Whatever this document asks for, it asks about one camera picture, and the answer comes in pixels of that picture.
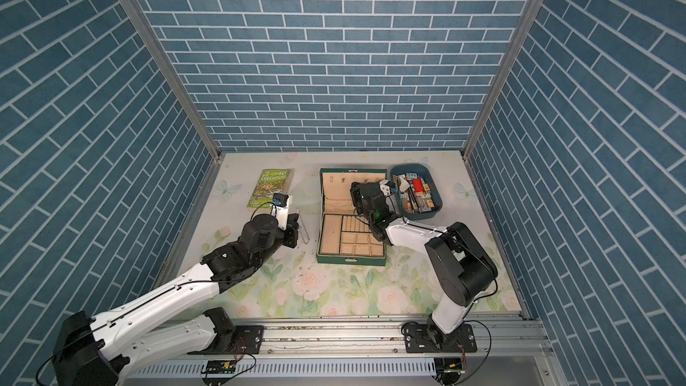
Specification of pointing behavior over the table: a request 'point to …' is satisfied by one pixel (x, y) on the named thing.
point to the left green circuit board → (221, 366)
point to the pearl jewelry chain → (299, 230)
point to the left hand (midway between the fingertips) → (305, 218)
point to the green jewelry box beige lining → (345, 233)
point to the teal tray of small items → (419, 196)
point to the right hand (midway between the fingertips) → (350, 183)
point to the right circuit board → (448, 365)
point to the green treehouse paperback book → (273, 180)
